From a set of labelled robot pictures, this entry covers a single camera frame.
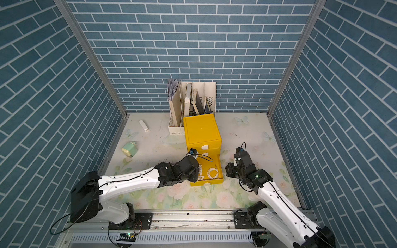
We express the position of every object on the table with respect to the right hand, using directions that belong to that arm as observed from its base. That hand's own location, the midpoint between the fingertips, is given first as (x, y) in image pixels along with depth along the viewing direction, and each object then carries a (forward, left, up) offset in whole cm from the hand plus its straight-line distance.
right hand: (228, 168), depth 81 cm
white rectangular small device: (+30, +59, -7) cm, 67 cm away
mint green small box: (+9, +59, -3) cm, 60 cm away
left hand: (-4, +14, 0) cm, 14 cm away
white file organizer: (+35, +26, +16) cm, 47 cm away
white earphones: (0, +10, -9) cm, 14 cm away
